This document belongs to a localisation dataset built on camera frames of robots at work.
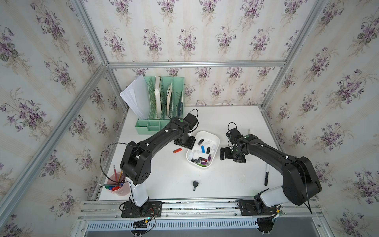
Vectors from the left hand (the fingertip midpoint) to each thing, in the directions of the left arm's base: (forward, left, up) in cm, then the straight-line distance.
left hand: (189, 146), depth 85 cm
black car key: (-19, -3, -7) cm, 20 cm away
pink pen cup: (-19, +37, -5) cm, 42 cm away
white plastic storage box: (+1, -10, -10) cm, 14 cm away
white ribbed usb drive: (+4, -16, -9) cm, 19 cm away
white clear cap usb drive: (-2, -1, -9) cm, 10 cm away
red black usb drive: (-3, -9, -10) cm, 14 cm away
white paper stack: (+32, +35, +12) cm, 49 cm away
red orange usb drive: (+3, +7, -11) cm, 13 cm away
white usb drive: (+2, -6, -10) cm, 12 cm away
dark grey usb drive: (+9, -8, -10) cm, 16 cm away
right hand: (-5, -24, -5) cm, 25 cm away
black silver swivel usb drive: (-4, -4, -10) cm, 12 cm away
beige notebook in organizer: (+35, +14, +11) cm, 39 cm away
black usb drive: (+3, -13, -10) cm, 17 cm away
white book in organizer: (+31, +20, +15) cm, 40 cm away
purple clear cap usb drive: (-6, -9, -10) cm, 14 cm away
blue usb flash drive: (+4, -9, -10) cm, 14 cm away
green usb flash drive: (-9, -7, -6) cm, 13 cm away
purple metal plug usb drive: (-2, -13, -9) cm, 16 cm away
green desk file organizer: (+33, +15, +10) cm, 37 cm away
